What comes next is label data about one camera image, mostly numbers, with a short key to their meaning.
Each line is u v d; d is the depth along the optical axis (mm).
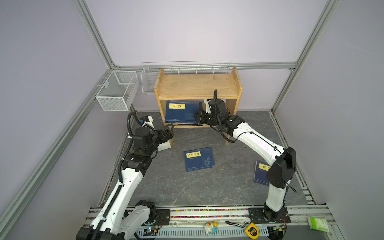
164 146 963
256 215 737
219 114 608
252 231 681
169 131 708
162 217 736
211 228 680
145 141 541
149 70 935
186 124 829
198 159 938
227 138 618
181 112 829
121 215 423
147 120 652
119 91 1025
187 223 727
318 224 698
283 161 458
